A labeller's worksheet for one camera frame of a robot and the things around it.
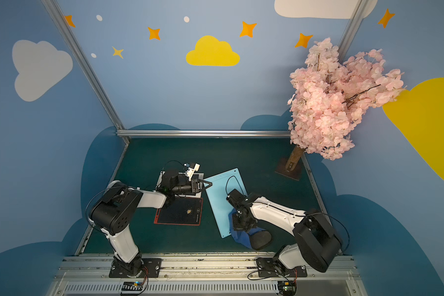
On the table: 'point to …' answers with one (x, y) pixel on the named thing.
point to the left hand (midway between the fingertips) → (213, 183)
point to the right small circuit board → (287, 288)
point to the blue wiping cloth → (241, 236)
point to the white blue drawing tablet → (222, 185)
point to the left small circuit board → (132, 286)
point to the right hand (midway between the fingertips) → (239, 226)
